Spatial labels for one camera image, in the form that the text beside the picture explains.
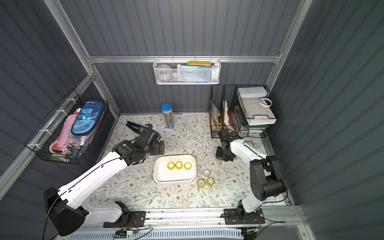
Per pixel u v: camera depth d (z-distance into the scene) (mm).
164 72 839
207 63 888
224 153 771
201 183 848
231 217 734
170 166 912
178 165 919
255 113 934
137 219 735
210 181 852
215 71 847
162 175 886
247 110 934
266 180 459
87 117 696
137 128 1088
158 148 692
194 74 866
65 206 387
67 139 680
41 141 608
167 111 965
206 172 889
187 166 912
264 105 972
